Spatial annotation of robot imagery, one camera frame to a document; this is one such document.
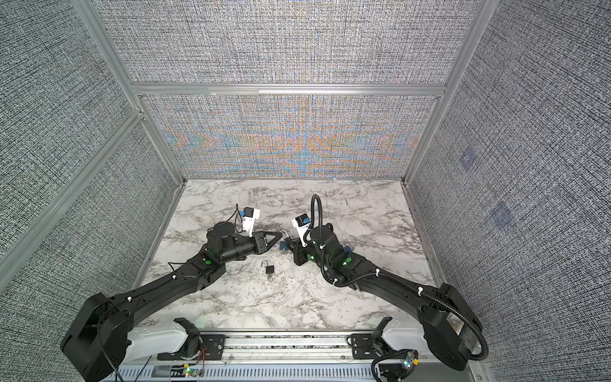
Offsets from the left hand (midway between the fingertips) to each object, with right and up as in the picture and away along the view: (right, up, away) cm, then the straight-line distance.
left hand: (282, 237), depth 76 cm
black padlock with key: (-6, -14, +14) cm, 21 cm away
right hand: (+2, -2, +3) cm, 4 cm away
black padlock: (+2, -1, +1) cm, 2 cm away
